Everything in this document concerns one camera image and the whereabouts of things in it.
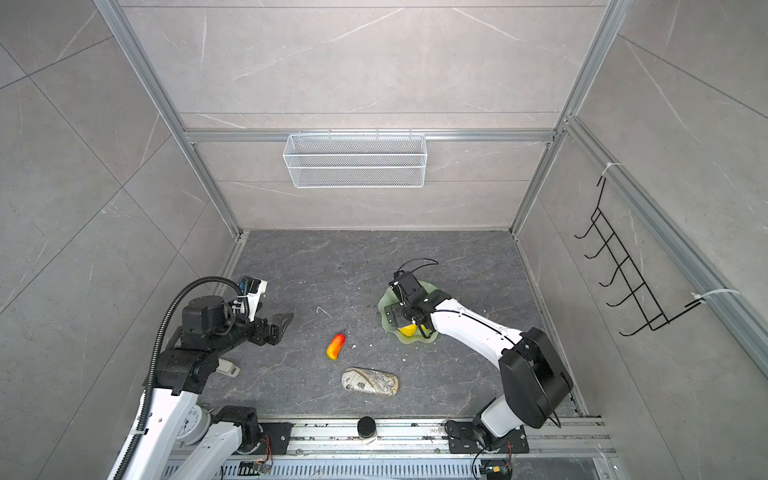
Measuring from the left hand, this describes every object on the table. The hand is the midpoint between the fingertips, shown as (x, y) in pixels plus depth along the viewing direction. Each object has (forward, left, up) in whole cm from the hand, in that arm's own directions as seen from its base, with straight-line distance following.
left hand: (273, 303), depth 72 cm
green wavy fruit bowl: (+11, -29, -18) cm, 36 cm away
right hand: (+6, -34, -15) cm, 37 cm away
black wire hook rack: (-11, -83, +10) cm, 84 cm away
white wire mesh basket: (+52, -19, +6) cm, 55 cm away
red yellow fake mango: (-3, -13, -20) cm, 24 cm away
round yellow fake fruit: (+1, -35, -19) cm, 40 cm away
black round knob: (-25, -23, -14) cm, 37 cm away
